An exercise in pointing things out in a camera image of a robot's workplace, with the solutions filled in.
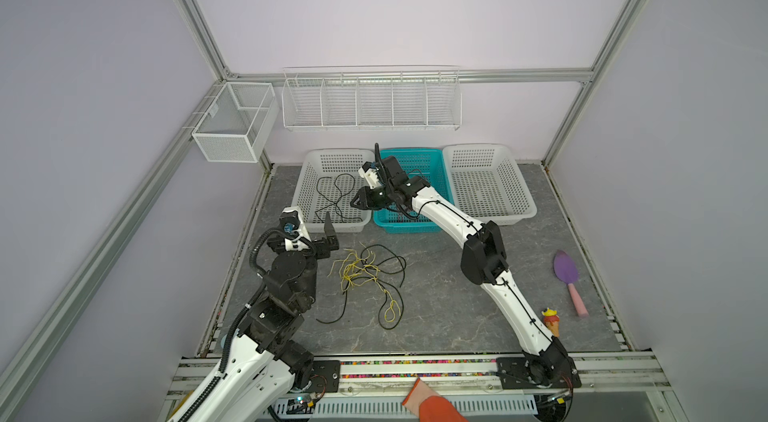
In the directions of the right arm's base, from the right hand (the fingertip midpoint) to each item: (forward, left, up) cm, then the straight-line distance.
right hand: (353, 204), depth 93 cm
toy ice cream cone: (-32, -55, -10) cm, 65 cm away
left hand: (-18, +6, +17) cm, 26 cm away
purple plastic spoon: (-16, -67, -14) cm, 70 cm away
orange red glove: (-51, -22, -13) cm, 57 cm away
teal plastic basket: (+26, -26, -8) cm, 38 cm away
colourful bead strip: (-44, -20, -14) cm, 51 cm away
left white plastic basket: (+20, +14, -12) cm, 27 cm away
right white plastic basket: (+20, -49, -13) cm, 55 cm away
